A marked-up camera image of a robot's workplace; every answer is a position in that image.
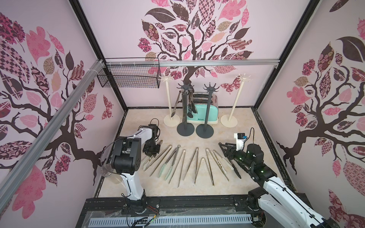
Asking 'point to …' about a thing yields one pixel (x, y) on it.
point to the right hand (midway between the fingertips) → (224, 143)
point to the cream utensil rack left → (169, 120)
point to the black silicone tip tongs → (191, 106)
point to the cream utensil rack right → (230, 121)
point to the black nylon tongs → (232, 164)
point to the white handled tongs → (220, 164)
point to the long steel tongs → (184, 152)
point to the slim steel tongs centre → (196, 151)
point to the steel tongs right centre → (207, 151)
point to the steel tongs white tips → (147, 163)
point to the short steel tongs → (198, 169)
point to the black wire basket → (132, 72)
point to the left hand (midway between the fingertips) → (153, 157)
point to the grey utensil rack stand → (186, 129)
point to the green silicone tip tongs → (170, 157)
